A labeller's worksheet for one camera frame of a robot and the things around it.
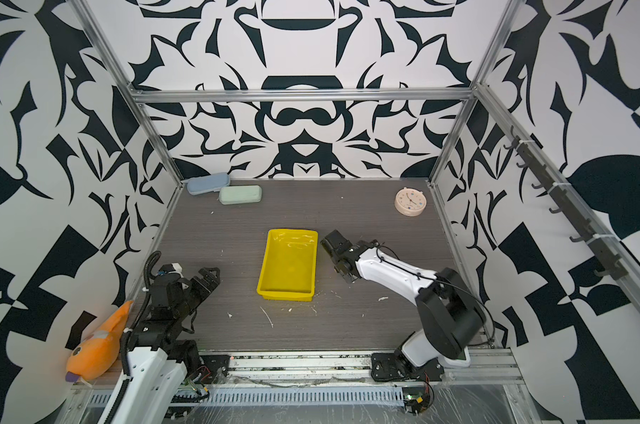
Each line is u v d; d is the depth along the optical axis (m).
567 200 0.55
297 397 0.71
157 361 0.54
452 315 0.44
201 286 0.72
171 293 0.62
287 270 0.92
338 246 0.68
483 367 0.76
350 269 0.62
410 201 1.11
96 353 0.69
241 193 1.13
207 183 1.16
